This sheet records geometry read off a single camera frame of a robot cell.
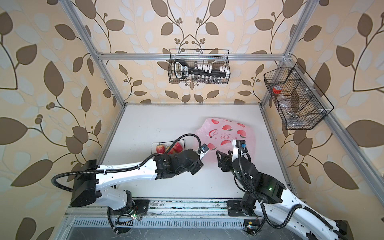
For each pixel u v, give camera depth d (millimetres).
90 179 472
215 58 911
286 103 804
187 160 550
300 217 439
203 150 631
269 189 465
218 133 911
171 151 900
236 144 595
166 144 940
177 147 912
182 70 845
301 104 732
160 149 911
